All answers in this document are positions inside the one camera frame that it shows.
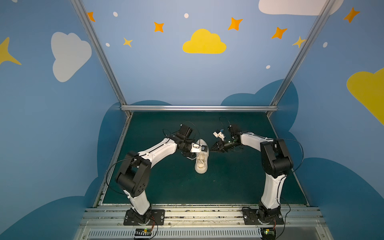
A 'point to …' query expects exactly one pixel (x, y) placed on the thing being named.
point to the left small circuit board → (143, 233)
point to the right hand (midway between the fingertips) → (211, 149)
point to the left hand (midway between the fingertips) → (194, 146)
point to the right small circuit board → (268, 233)
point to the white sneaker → (201, 161)
